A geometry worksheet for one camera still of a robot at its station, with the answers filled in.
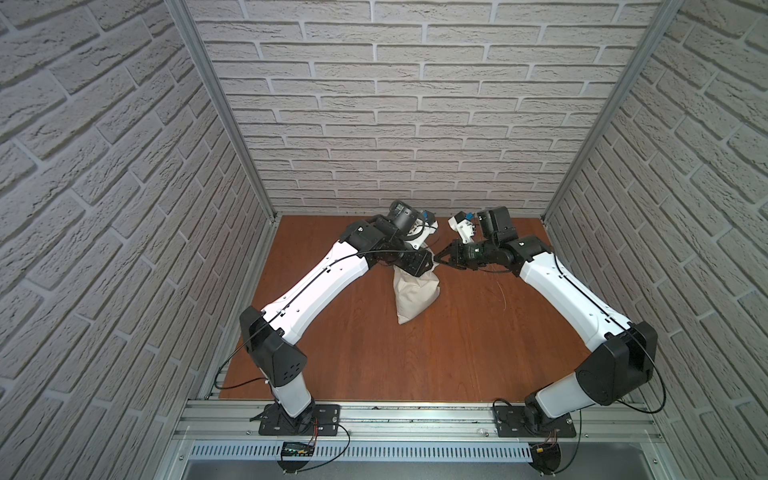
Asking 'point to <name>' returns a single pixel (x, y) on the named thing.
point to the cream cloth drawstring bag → (414, 293)
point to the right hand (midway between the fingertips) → (427, 262)
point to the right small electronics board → (546, 457)
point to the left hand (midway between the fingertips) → (423, 252)
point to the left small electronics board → (297, 449)
